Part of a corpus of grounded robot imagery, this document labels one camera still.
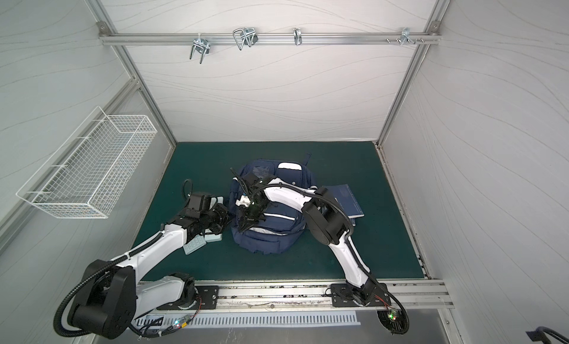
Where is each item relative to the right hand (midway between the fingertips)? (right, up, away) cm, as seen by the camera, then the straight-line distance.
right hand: (243, 224), depth 83 cm
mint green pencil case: (-11, -3, -5) cm, 12 cm away
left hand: (-1, +5, +3) cm, 6 cm away
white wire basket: (-45, +22, -14) cm, 52 cm away
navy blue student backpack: (+15, 0, +2) cm, 15 cm away
